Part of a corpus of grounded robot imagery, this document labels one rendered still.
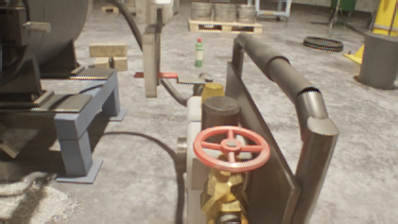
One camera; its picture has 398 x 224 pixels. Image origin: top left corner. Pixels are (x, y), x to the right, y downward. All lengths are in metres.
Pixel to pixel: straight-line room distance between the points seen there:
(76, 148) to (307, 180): 0.84
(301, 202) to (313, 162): 0.04
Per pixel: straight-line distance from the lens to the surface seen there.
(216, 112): 0.30
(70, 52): 1.32
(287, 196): 0.23
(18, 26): 0.63
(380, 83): 2.51
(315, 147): 0.21
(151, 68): 0.45
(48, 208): 0.96
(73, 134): 0.94
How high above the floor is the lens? 0.64
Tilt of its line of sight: 26 degrees down
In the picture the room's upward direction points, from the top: 3 degrees clockwise
